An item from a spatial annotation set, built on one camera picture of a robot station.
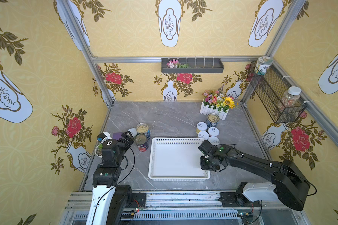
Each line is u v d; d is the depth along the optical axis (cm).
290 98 65
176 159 89
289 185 41
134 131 95
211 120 97
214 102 98
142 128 92
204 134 95
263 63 84
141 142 87
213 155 62
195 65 92
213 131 95
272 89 88
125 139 66
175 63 88
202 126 98
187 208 72
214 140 90
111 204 59
